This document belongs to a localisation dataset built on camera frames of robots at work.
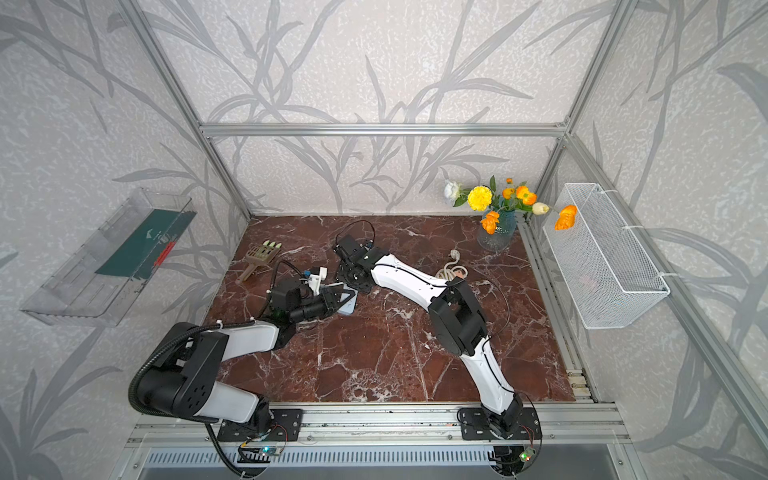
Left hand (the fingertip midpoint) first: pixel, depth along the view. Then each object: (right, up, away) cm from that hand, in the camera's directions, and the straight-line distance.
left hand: (353, 297), depth 85 cm
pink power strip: (+33, +6, +11) cm, 35 cm away
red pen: (-42, +13, -15) cm, 47 cm away
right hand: (-4, +5, +6) cm, 9 cm away
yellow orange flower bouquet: (+46, +29, +2) cm, 55 cm away
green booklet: (-45, +16, -16) cm, 51 cm away
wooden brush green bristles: (-38, +10, +20) cm, 44 cm away
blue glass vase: (+49, +20, +16) cm, 56 cm away
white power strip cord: (+29, +6, +10) cm, 32 cm away
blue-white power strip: (-1, -2, -2) cm, 3 cm away
